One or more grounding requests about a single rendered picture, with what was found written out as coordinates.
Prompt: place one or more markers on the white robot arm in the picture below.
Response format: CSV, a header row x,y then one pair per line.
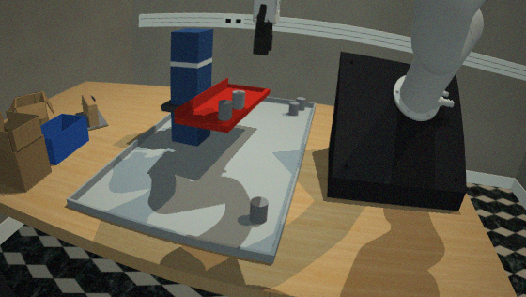
x,y
439,31

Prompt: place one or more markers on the blue open bin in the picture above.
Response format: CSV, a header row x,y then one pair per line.
x,y
64,142

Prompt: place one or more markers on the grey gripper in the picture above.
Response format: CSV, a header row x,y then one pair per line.
x,y
263,37

